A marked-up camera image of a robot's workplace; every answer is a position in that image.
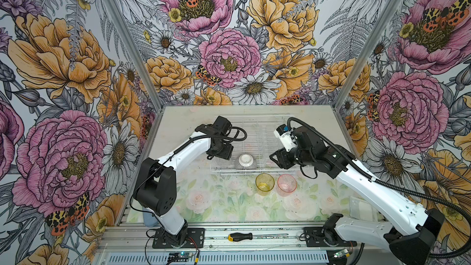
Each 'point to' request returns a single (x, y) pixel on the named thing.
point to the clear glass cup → (223, 165)
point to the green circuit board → (181, 256)
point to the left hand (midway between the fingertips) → (221, 158)
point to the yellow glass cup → (264, 183)
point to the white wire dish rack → (253, 143)
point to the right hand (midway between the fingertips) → (277, 160)
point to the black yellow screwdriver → (246, 236)
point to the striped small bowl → (246, 161)
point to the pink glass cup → (286, 184)
